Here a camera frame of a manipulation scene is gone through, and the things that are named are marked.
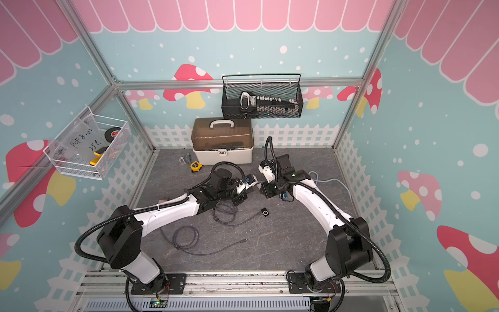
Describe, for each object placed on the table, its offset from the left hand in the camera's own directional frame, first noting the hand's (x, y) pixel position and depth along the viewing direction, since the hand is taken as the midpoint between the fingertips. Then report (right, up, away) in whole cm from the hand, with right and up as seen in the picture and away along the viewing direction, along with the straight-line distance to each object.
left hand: (250, 190), depth 84 cm
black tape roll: (-57, +24, -4) cm, 62 cm away
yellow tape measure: (-31, +10, +25) cm, 41 cm away
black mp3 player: (+7, -11, +8) cm, 16 cm away
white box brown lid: (-15, +24, +18) cm, 34 cm away
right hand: (+6, 0, 0) cm, 6 cm away
